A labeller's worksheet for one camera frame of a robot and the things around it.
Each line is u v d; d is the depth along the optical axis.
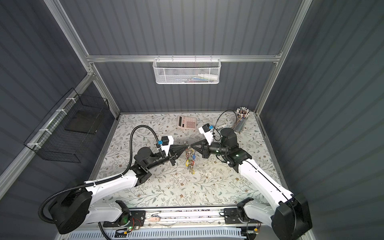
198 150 0.69
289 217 0.39
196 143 0.69
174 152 0.66
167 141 0.61
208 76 0.90
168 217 0.75
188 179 0.87
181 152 0.69
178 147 0.68
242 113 0.96
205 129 0.64
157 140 0.62
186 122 1.12
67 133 0.73
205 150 0.63
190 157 0.71
